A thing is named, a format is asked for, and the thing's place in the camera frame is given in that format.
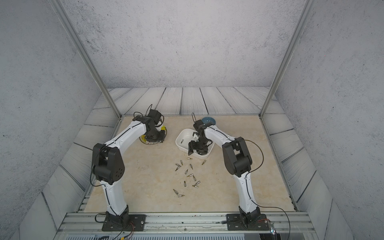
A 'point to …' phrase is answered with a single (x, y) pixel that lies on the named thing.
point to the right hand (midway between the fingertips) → (193, 153)
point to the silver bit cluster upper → (181, 162)
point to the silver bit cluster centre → (191, 166)
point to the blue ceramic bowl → (208, 119)
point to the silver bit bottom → (180, 195)
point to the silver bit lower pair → (195, 186)
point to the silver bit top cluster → (189, 158)
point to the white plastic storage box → (182, 137)
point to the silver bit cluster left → (178, 165)
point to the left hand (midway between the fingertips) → (165, 140)
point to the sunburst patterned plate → (153, 143)
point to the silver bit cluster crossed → (177, 168)
